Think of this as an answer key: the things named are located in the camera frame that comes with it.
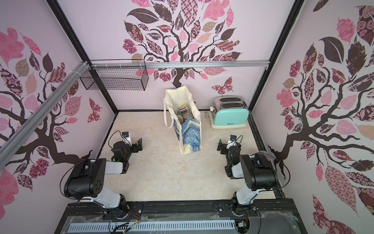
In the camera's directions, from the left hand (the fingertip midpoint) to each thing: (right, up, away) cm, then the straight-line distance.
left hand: (135, 141), depth 95 cm
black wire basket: (-5, +44, 0) cm, 44 cm away
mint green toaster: (+64, +20, +4) cm, 67 cm away
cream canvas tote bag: (+30, +21, +9) cm, 38 cm away
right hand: (+62, +1, -2) cm, 62 cm away
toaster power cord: (+50, +19, +19) cm, 57 cm away
